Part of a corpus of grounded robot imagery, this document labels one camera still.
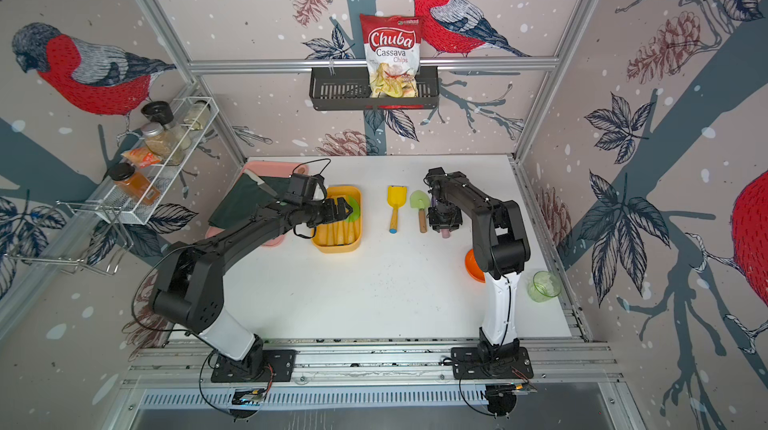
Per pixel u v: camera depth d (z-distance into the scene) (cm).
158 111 74
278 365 73
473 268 87
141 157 70
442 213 85
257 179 114
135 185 65
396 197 107
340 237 95
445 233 97
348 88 95
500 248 55
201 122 86
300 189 71
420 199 107
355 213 97
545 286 86
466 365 73
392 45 82
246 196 111
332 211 81
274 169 118
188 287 45
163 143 72
